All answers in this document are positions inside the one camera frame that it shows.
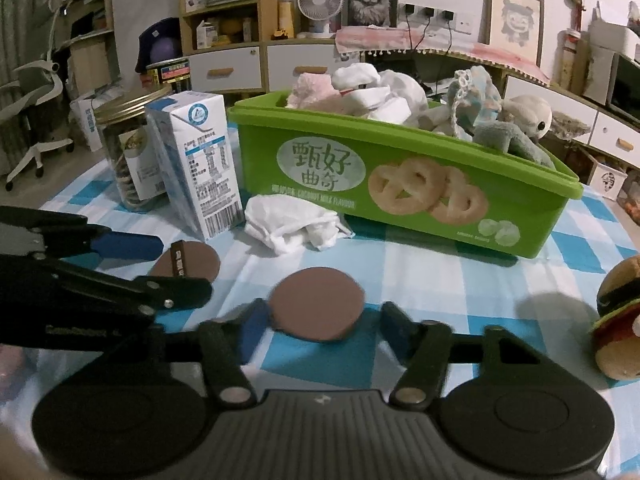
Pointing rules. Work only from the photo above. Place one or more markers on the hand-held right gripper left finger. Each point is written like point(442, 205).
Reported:
point(252, 332)

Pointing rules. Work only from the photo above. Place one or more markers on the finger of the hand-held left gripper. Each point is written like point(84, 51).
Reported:
point(185, 292)
point(130, 247)

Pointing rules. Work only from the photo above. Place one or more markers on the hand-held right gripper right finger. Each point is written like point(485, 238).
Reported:
point(397, 325)

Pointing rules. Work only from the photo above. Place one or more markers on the plain brown round pad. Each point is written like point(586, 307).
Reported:
point(315, 305)

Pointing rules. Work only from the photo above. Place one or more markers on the green plastic box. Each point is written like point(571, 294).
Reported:
point(325, 185)

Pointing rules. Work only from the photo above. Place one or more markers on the grey cloth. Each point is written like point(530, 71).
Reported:
point(500, 135)

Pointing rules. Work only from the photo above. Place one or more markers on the lace trimmed light blue cloth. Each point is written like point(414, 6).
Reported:
point(475, 100)

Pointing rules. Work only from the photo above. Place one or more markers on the pink fluffy towel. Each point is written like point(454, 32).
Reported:
point(312, 90)

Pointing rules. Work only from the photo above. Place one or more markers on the plush doll grey dress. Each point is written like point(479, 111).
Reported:
point(402, 85)

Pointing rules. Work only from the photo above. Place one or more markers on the beige plush toy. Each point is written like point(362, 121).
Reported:
point(525, 112)

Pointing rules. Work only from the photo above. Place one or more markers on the blue white checkered tablecloth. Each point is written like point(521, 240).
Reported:
point(450, 270)

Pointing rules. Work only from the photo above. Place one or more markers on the cookie jar with gold lid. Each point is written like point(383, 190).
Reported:
point(125, 160)

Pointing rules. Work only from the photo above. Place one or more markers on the blue white milk carton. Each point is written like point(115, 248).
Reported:
point(210, 175)

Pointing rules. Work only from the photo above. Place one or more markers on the white crumpled cloth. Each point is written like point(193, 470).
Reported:
point(290, 220)

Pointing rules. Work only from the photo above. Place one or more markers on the white cardboard box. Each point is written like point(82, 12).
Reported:
point(87, 125)

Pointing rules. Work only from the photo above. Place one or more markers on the white office chair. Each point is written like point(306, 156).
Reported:
point(35, 110)

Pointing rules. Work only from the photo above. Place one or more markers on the black yellow tin can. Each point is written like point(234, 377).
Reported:
point(170, 77)

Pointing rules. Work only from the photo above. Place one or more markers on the dark hanging clothing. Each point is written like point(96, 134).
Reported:
point(160, 45)

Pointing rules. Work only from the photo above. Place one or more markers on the hamburger plush toy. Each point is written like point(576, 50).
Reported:
point(620, 310)

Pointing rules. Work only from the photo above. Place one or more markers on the small white carton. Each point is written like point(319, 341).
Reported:
point(206, 35)

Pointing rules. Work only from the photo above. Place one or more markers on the white printed storage box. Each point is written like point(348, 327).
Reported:
point(607, 177)

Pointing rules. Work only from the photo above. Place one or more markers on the wooden shelf cabinet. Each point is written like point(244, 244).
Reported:
point(265, 10)

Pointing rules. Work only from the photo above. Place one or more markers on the pink fringed table runner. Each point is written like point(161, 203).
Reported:
point(490, 57)

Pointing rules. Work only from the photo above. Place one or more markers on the white desk fan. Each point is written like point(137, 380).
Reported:
point(320, 5)

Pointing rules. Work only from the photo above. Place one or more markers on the framed cat picture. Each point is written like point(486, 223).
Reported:
point(370, 0)

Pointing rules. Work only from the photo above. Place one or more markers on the black microwave oven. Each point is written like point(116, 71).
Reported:
point(627, 90)

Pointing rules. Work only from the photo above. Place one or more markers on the framed cartoon picture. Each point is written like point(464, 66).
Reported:
point(515, 17)

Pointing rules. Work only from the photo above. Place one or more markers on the wall power outlets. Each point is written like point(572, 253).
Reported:
point(435, 17)

